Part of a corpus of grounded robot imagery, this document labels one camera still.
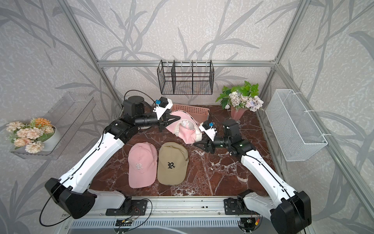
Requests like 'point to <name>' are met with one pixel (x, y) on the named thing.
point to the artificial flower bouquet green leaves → (244, 97)
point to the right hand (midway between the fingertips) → (196, 141)
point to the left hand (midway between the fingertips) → (178, 117)
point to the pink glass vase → (236, 113)
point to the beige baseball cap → (173, 162)
